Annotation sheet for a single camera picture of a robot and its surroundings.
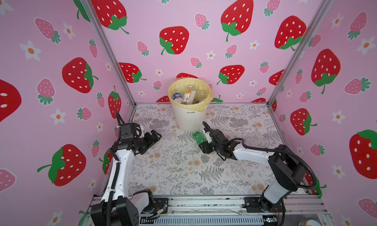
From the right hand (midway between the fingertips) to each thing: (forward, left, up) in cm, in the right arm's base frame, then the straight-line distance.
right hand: (201, 143), depth 89 cm
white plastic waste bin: (+11, +8, +12) cm, 18 cm away
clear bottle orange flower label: (+24, +12, +18) cm, 33 cm away
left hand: (-6, +25, +11) cm, 28 cm away
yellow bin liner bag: (+30, +19, +20) cm, 41 cm away
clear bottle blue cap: (+20, +17, +18) cm, 32 cm away
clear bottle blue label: (+25, +3, +18) cm, 31 cm away
